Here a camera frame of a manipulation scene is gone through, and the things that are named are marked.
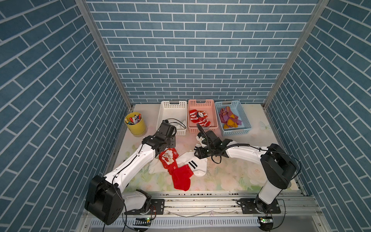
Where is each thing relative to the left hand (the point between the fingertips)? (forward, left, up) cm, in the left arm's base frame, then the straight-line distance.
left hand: (174, 139), depth 84 cm
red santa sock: (-15, -4, -14) cm, 21 cm away
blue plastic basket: (+39, -49, -12) cm, 63 cm away
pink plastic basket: (+40, -25, -12) cm, 49 cm away
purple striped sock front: (+23, -38, -7) cm, 45 cm away
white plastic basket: (+34, +2, -13) cm, 36 cm away
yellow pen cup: (+13, +26, -2) cm, 30 cm away
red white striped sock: (+24, -17, -8) cm, 30 cm away
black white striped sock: (-10, -15, -14) cm, 23 cm away
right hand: (-4, -14, -9) cm, 17 cm away
